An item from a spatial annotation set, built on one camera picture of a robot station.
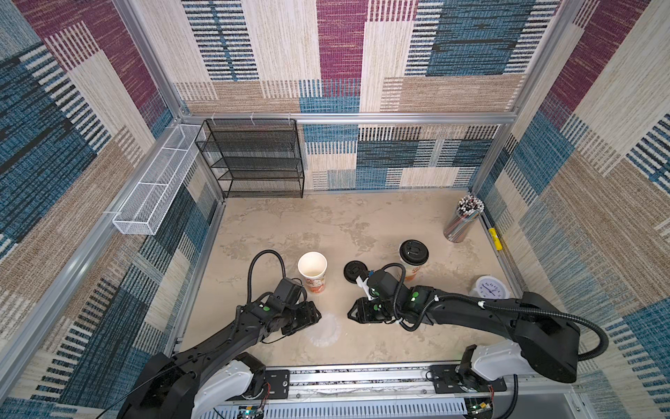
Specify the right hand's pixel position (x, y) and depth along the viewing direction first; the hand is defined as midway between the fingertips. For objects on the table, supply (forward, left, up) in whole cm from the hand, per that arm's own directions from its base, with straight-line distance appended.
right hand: (356, 319), depth 80 cm
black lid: (+15, -18, +12) cm, 27 cm away
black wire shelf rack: (+62, +40, +13) cm, 75 cm away
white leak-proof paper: (-3, +9, -4) cm, 10 cm away
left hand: (0, +12, -4) cm, 13 cm away
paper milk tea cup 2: (+13, -19, +4) cm, 23 cm away
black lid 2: (+19, 0, -3) cm, 19 cm away
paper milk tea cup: (+14, +13, +9) cm, 21 cm away
